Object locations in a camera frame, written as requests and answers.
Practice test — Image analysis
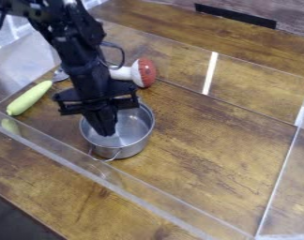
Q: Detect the green handled metal spoon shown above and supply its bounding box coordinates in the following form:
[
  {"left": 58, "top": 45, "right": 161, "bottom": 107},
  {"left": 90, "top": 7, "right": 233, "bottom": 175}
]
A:
[{"left": 8, "top": 67, "right": 70, "bottom": 116}]

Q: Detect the clear acrylic tray enclosure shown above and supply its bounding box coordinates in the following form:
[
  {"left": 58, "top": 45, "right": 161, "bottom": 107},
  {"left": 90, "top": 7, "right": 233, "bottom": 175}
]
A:
[{"left": 0, "top": 24, "right": 304, "bottom": 240}]

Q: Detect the black strip on table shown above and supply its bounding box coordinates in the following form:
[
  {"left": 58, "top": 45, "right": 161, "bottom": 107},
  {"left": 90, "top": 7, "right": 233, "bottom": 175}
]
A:
[{"left": 195, "top": 3, "right": 278, "bottom": 29}]

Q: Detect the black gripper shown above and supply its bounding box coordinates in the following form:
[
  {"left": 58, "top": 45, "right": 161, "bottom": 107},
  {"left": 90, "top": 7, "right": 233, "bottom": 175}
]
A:
[{"left": 52, "top": 80, "right": 140, "bottom": 136}]

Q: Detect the black cable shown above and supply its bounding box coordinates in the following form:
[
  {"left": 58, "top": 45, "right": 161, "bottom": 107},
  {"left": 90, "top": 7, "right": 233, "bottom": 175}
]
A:
[{"left": 98, "top": 40, "right": 128, "bottom": 70}]

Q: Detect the red and white toy mushroom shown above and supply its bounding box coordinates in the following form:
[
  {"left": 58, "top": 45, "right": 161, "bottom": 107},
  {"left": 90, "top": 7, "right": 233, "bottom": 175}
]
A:
[{"left": 110, "top": 57, "right": 157, "bottom": 88}]

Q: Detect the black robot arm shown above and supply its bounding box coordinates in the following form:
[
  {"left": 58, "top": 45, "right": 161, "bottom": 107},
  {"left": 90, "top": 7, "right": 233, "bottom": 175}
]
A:
[{"left": 0, "top": 0, "right": 140, "bottom": 136}]

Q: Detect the silver metal pot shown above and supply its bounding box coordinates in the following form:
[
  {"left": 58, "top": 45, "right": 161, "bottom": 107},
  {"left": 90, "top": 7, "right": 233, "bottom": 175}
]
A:
[{"left": 80, "top": 103, "right": 155, "bottom": 161}]

